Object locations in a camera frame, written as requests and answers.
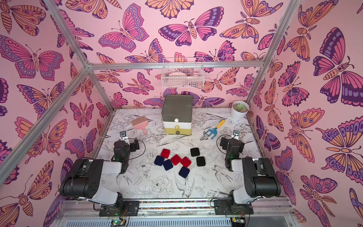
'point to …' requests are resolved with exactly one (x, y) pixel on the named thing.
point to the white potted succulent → (239, 109)
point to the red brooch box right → (185, 162)
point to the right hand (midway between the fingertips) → (230, 137)
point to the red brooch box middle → (176, 159)
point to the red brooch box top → (165, 153)
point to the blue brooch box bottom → (184, 172)
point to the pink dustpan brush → (140, 123)
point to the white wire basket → (183, 73)
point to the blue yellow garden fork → (214, 130)
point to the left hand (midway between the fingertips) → (130, 137)
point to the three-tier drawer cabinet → (177, 114)
